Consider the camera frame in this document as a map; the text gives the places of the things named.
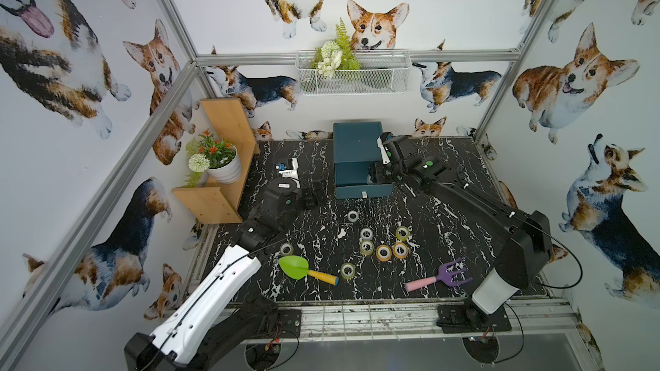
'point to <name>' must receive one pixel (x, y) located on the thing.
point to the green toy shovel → (297, 268)
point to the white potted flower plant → (218, 159)
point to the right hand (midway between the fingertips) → (383, 160)
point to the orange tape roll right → (400, 250)
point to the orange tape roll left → (383, 252)
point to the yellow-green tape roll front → (347, 270)
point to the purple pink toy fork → (444, 276)
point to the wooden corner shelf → (223, 203)
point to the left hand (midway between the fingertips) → (311, 176)
